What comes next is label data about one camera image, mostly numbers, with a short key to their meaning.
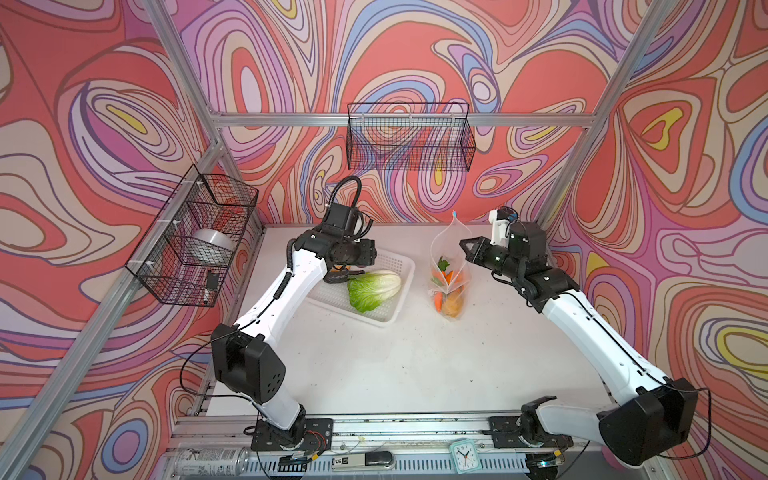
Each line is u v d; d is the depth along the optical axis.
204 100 0.84
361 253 0.72
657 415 0.38
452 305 0.91
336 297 0.99
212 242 0.72
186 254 0.73
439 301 0.96
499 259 0.64
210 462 0.66
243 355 0.42
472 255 0.65
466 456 0.69
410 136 0.96
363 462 0.66
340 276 0.99
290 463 0.72
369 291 0.91
